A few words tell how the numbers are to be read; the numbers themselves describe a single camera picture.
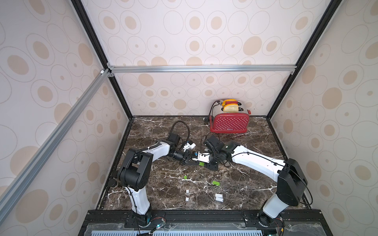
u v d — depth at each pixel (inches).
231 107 38.2
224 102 39.1
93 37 30.2
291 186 17.2
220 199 31.3
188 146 32.8
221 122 39.4
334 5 26.5
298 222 29.2
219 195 32.1
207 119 44.6
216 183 33.7
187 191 32.7
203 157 28.7
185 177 34.5
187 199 31.5
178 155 30.7
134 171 19.2
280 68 35.3
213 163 28.8
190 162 30.9
